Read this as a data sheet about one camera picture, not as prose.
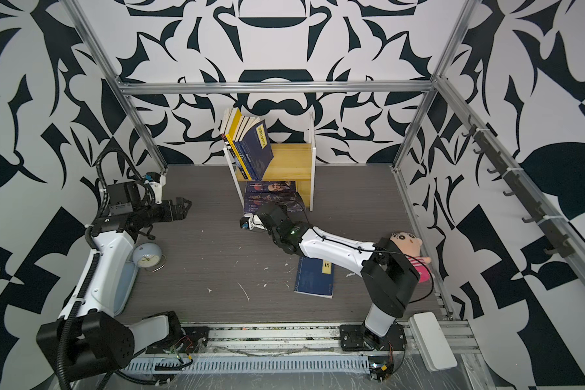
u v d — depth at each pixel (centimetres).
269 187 102
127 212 59
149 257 83
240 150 77
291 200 88
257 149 85
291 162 97
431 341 70
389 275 45
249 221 73
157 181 70
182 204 72
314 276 85
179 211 72
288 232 63
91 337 38
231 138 74
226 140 74
